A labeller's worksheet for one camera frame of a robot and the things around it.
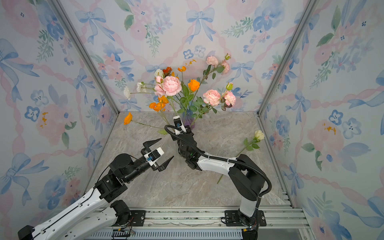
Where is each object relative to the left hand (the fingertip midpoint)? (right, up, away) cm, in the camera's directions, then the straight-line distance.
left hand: (164, 145), depth 66 cm
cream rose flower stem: (+57, +2, +35) cm, 67 cm away
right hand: (+5, +12, +13) cm, 18 cm away
